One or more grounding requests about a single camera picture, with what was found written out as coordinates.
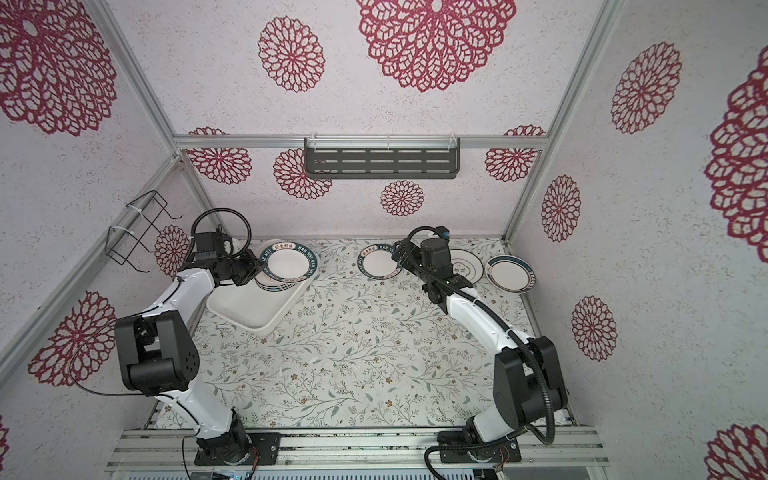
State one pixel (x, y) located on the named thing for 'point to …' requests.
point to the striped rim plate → (511, 274)
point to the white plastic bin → (253, 308)
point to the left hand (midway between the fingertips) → (266, 267)
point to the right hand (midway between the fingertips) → (405, 245)
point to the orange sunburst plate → (268, 283)
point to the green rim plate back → (376, 262)
